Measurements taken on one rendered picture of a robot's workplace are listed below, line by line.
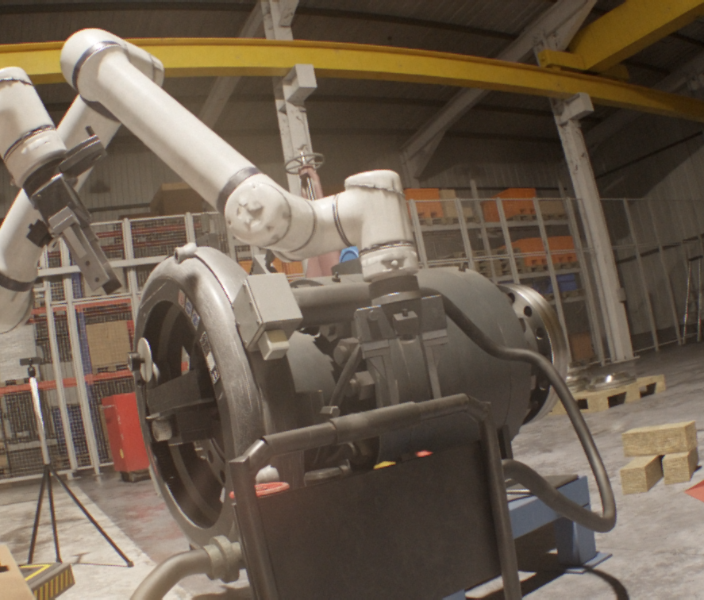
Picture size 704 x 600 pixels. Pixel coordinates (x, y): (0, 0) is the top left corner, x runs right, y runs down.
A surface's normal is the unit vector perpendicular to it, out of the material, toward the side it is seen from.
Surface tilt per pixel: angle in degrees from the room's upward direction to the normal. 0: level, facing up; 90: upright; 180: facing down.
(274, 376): 82
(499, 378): 100
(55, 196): 97
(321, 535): 90
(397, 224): 90
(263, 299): 67
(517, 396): 112
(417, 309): 90
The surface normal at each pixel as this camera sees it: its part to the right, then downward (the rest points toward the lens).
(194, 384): -0.81, 0.10
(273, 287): 0.44, -0.55
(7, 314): 0.70, 0.65
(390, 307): 0.10, -0.11
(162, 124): -0.27, -0.13
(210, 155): -0.07, -0.35
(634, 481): -0.65, 0.05
